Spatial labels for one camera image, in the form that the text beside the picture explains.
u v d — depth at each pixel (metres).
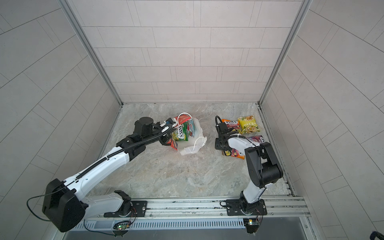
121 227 0.64
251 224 0.68
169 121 0.63
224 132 0.73
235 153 0.85
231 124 1.02
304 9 0.71
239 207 0.71
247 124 0.99
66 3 0.70
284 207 0.72
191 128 0.91
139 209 0.71
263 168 0.46
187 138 0.92
